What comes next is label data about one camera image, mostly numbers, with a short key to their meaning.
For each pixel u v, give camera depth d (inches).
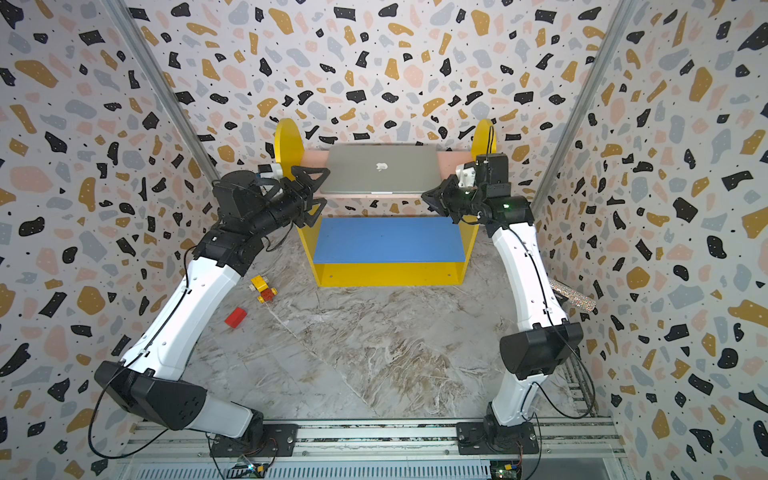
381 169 30.8
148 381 15.2
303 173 23.1
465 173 27.4
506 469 28.2
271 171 24.7
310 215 26.6
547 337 17.7
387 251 38.3
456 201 25.4
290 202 23.1
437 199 25.4
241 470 28.6
